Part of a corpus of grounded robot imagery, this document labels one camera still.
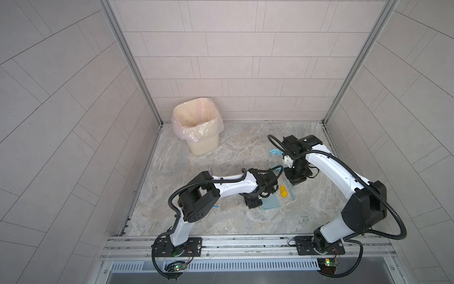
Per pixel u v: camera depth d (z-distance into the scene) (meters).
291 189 0.81
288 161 0.75
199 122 0.99
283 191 0.86
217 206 0.81
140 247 0.72
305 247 0.71
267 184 0.68
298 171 0.66
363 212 0.42
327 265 0.68
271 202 0.85
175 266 0.65
